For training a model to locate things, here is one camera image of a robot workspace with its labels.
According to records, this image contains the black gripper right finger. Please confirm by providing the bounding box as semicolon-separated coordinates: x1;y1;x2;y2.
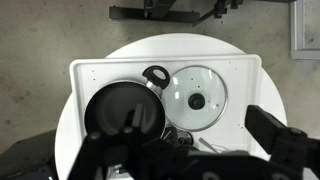
244;104;320;171

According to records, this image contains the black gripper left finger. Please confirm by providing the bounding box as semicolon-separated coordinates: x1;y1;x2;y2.
68;103;168;180

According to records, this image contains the glass lid with black knob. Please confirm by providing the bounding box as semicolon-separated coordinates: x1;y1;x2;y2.
162;65;229;132

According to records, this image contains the white plastic tray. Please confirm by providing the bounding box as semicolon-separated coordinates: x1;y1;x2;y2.
69;54;273;164

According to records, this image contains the flat steel utensil strip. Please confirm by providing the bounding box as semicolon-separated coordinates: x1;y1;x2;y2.
198;136;221;154

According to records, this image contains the black pot with handle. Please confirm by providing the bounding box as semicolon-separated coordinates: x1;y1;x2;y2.
83;65;171;141

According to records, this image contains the grey metal frame panel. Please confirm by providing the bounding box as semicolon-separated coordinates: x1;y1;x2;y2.
289;0;320;61

